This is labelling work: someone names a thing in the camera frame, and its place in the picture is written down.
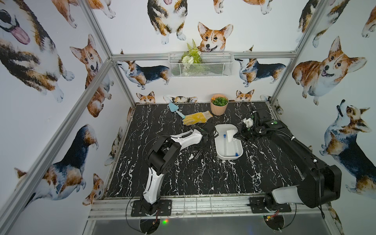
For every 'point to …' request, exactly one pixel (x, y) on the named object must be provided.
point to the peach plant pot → (219, 102)
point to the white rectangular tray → (227, 146)
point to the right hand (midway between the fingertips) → (232, 134)
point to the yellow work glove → (197, 118)
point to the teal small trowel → (173, 108)
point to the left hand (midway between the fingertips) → (207, 146)
